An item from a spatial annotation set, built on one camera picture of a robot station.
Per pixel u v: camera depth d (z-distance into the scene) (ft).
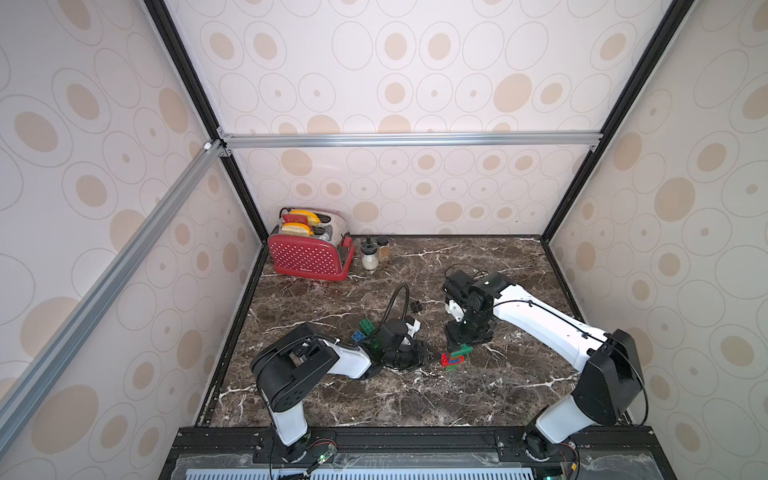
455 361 2.86
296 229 3.10
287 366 1.58
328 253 3.13
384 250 3.56
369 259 3.60
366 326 3.04
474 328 2.21
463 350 2.56
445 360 2.71
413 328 2.73
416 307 3.25
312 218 3.19
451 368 2.80
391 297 3.40
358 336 2.96
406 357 2.50
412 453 2.39
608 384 1.37
